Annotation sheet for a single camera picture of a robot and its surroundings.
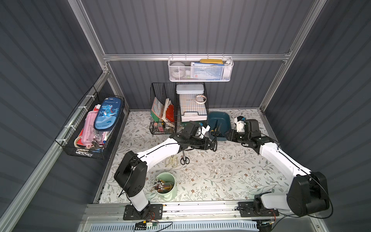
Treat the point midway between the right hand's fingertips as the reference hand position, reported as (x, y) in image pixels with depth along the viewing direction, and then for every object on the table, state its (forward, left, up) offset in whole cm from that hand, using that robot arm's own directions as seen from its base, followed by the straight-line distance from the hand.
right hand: (230, 133), depth 85 cm
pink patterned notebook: (+28, +50, -9) cm, 58 cm away
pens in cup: (-31, +37, +1) cm, 48 cm away
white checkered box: (+15, +24, +4) cm, 29 cm away
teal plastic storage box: (+23, -1, -12) cm, 26 cm away
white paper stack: (+30, +42, -4) cm, 52 cm away
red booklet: (+25, +40, -9) cm, 48 cm away
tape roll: (+23, +18, +4) cm, 29 cm away
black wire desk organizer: (+35, +38, -10) cm, 53 cm away
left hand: (-11, +11, +1) cm, 15 cm away
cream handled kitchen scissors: (-11, +37, -16) cm, 41 cm away
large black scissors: (+11, +6, -16) cm, 20 cm away
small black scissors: (-9, +28, -17) cm, 34 cm away
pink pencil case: (-11, +72, +15) cm, 74 cm away
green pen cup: (-25, +35, -3) cm, 43 cm away
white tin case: (+34, +25, +6) cm, 42 cm away
